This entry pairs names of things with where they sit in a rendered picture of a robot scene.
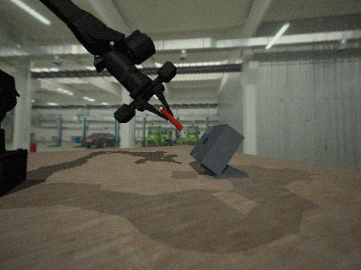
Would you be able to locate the red peg with white top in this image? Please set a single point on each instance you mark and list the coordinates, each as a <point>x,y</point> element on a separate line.
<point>171,118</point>

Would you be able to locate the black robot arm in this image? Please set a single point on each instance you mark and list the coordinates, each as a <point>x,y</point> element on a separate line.
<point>95,36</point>

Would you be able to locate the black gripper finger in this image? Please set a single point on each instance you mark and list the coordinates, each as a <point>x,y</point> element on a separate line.
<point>146,106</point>
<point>159,93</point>

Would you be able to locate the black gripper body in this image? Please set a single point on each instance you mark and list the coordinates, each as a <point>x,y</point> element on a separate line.
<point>139,86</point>

